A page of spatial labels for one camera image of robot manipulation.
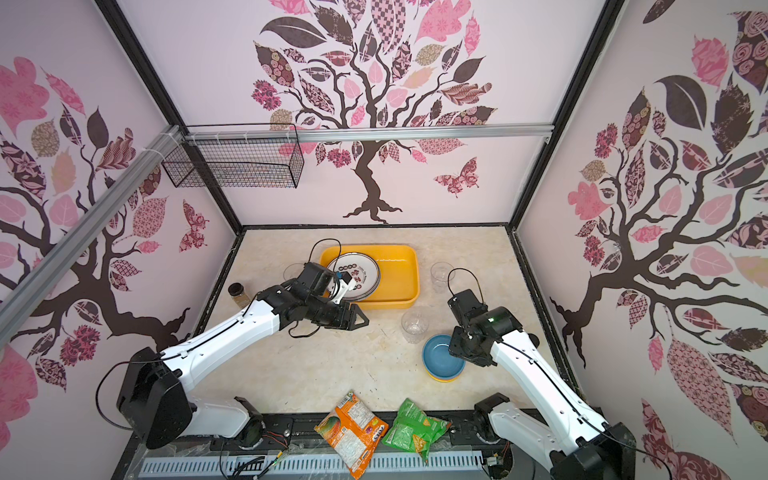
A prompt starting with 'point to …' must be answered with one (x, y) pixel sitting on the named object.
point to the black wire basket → (238, 156)
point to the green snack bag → (414, 430)
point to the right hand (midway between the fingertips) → (460, 348)
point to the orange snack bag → (354, 431)
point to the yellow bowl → (443, 381)
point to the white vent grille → (305, 465)
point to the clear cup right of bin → (440, 274)
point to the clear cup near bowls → (414, 324)
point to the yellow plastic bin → (398, 267)
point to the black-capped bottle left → (237, 293)
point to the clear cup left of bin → (292, 271)
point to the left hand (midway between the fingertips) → (359, 327)
